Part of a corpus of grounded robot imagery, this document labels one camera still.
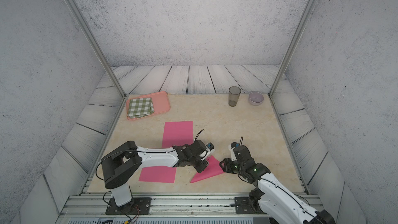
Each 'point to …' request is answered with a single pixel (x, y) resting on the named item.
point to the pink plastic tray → (160, 101)
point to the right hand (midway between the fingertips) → (223, 164)
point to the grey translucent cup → (234, 92)
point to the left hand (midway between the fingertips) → (210, 167)
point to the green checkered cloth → (140, 107)
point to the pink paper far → (178, 133)
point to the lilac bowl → (256, 98)
